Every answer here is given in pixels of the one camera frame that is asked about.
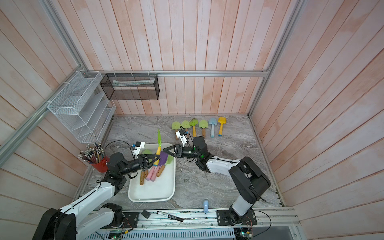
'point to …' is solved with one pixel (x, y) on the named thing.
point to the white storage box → (161, 188)
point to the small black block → (145, 214)
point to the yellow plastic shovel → (221, 120)
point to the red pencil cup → (95, 156)
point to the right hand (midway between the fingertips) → (165, 152)
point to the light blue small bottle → (206, 206)
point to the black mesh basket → (131, 86)
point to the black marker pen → (171, 216)
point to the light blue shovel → (212, 121)
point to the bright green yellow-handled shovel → (194, 122)
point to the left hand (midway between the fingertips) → (159, 160)
